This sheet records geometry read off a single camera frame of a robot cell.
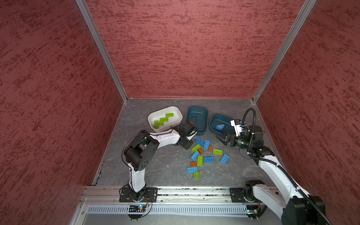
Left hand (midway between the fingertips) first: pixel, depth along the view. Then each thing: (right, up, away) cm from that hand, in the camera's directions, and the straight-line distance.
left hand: (186, 145), depth 94 cm
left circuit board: (-26, -28, -23) cm, 44 cm away
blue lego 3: (+24, -7, -8) cm, 26 cm away
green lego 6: (+9, -8, -8) cm, 14 cm away
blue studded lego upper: (+14, +1, -1) cm, 14 cm away
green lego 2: (-23, +14, +10) cm, 28 cm away
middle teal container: (+9, +20, +13) cm, 25 cm away
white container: (-10, +15, +12) cm, 22 cm away
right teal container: (+25, +14, +7) cm, 30 cm away
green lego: (-12, +21, +16) cm, 29 cm away
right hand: (+18, +8, -15) cm, 25 cm away
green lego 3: (-19, +15, +11) cm, 27 cm away
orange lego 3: (+9, -3, -5) cm, 11 cm away
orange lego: (+4, +15, +9) cm, 17 cm away
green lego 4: (+6, -2, -2) cm, 7 cm away
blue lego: (+9, +2, +1) cm, 10 cm away
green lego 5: (+21, -4, -4) cm, 22 cm away
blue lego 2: (+5, -5, -7) cm, 10 cm away
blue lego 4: (+14, -8, -7) cm, 18 cm away
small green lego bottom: (+6, -15, -12) cm, 20 cm away
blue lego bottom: (+3, -13, -11) cm, 17 cm away
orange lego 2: (+16, -2, -2) cm, 16 cm away
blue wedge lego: (+25, +12, +7) cm, 28 cm away
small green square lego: (-16, +17, +13) cm, 26 cm away
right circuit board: (+34, -28, -23) cm, 50 cm away
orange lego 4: (+4, -10, -9) cm, 14 cm away
